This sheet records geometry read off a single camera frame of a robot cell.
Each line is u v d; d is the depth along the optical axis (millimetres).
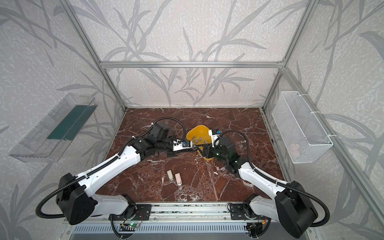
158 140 599
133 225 705
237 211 737
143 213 726
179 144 633
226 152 624
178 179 821
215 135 726
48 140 642
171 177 820
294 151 722
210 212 752
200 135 1015
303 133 616
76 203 385
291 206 403
